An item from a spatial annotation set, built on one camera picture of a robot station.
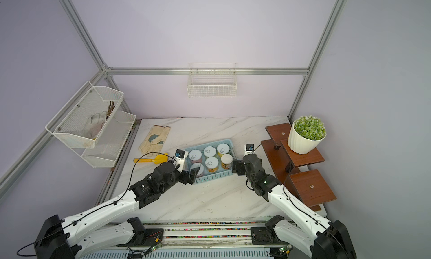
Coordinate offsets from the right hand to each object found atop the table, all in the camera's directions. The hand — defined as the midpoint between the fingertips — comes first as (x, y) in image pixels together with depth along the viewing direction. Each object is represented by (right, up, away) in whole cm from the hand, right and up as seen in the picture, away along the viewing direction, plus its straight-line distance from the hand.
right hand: (244, 161), depth 84 cm
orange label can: (-17, -2, +8) cm, 19 cm away
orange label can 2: (-9, -1, +9) cm, 13 cm away
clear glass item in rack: (-72, +19, -6) cm, 75 cm away
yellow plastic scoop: (-48, -1, +15) cm, 51 cm away
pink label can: (-26, +1, +11) cm, 29 cm away
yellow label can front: (-11, +5, +15) cm, 19 cm away
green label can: (-18, +4, +12) cm, 22 cm away
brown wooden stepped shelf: (+27, -10, -11) cm, 31 cm away
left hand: (-27, -1, -5) cm, 27 cm away
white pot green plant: (+23, +14, -16) cm, 32 cm away
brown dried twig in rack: (-66, +27, -2) cm, 72 cm away
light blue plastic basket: (-12, -6, +5) cm, 14 cm away
